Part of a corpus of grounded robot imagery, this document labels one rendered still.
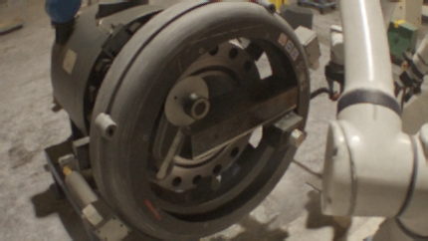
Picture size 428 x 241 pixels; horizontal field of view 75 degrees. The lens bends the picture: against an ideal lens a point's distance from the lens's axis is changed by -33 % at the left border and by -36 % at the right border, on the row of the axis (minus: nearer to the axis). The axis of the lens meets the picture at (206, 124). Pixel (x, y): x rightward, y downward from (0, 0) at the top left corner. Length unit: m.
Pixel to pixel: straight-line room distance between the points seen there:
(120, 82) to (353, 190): 0.54
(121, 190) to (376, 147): 0.61
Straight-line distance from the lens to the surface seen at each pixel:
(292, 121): 1.10
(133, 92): 0.81
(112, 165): 0.86
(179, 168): 1.15
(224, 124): 0.97
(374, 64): 0.64
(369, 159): 0.53
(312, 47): 1.27
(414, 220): 0.64
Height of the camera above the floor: 1.15
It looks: 30 degrees down
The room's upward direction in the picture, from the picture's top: straight up
